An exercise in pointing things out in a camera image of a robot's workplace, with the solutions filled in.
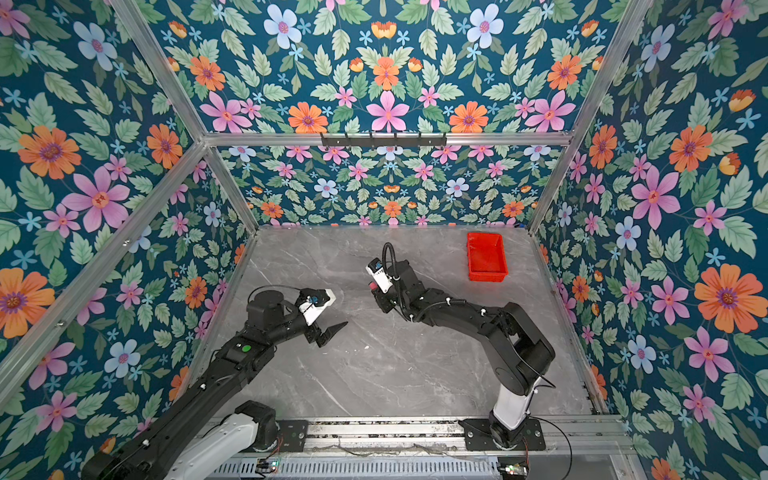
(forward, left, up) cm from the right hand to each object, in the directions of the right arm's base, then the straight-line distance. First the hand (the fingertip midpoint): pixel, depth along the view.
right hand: (376, 285), depth 89 cm
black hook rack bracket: (+37, -2, +26) cm, 45 cm away
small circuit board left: (-43, +25, -14) cm, 52 cm away
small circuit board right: (-44, -34, -13) cm, 57 cm away
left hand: (-11, +9, +9) cm, 16 cm away
